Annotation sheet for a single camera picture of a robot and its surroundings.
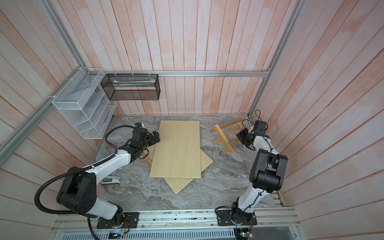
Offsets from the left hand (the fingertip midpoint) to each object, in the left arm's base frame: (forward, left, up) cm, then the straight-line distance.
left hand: (154, 137), depth 91 cm
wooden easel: (-8, -45, +1) cm, 45 cm away
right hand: (+6, -53, -2) cm, 54 cm away
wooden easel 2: (-12, +3, -9) cm, 15 cm away
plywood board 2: (-25, -15, -10) cm, 31 cm away
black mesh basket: (+37, +20, +11) cm, 44 cm away
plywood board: (-8, -15, -7) cm, 18 cm away
